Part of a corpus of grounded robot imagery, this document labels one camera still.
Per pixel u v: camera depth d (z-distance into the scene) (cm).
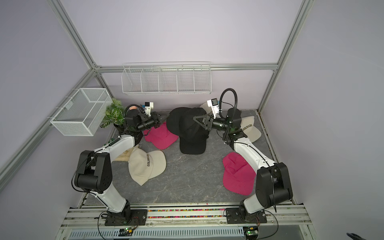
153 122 77
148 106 81
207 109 67
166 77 99
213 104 66
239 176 84
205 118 68
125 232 72
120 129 90
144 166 85
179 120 81
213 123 66
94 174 47
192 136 75
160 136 103
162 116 81
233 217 74
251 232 72
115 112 83
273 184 45
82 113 82
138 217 74
